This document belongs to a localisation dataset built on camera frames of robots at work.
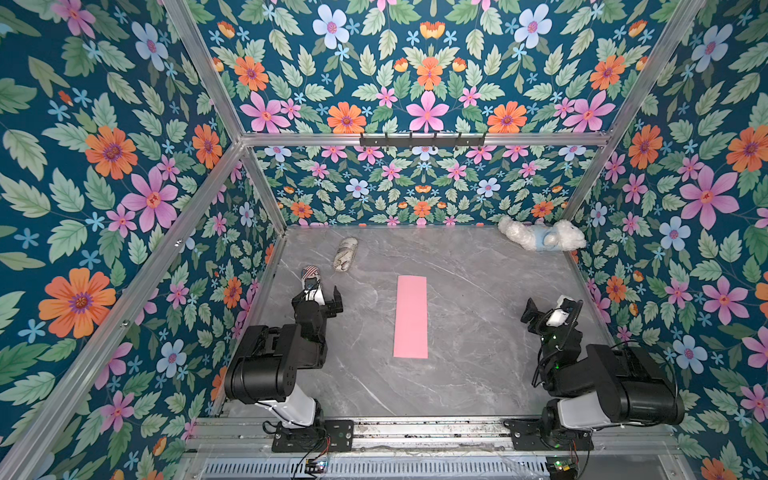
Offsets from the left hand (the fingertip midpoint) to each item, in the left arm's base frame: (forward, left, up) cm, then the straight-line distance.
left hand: (321, 287), depth 92 cm
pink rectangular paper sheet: (-10, -28, -9) cm, 31 cm away
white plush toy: (+15, -84, 0) cm, 86 cm away
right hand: (-12, -68, +1) cm, 69 cm away
